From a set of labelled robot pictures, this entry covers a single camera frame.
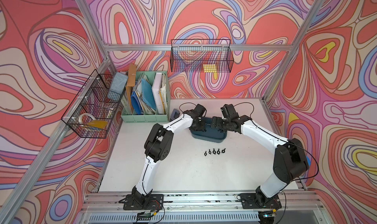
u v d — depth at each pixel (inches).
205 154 35.6
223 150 35.9
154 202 28.6
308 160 30.8
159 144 22.0
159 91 36.0
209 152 35.8
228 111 27.3
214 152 35.8
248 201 28.8
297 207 28.5
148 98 37.7
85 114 28.0
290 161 17.8
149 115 41.3
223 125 31.1
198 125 33.1
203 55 37.9
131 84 33.1
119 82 32.0
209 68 32.3
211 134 38.2
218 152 35.8
